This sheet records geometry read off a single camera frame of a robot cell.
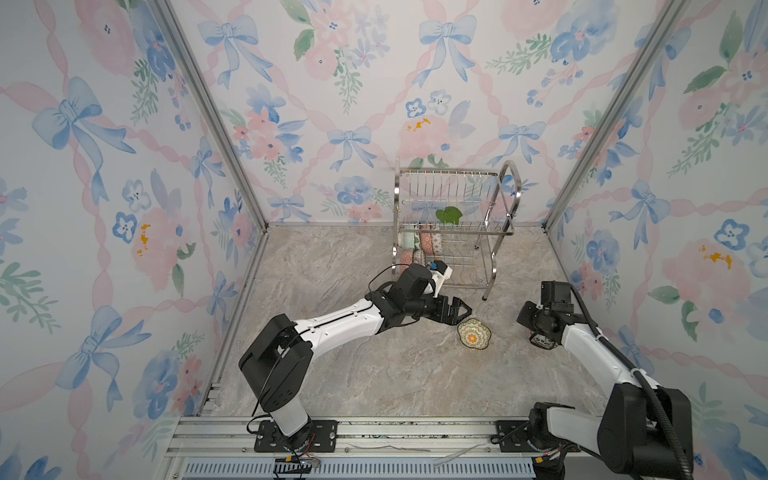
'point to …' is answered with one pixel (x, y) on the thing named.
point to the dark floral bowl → (542, 341)
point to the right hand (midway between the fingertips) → (527, 313)
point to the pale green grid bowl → (408, 240)
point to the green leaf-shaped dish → (449, 215)
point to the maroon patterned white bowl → (419, 257)
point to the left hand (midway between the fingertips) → (462, 307)
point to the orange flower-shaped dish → (474, 334)
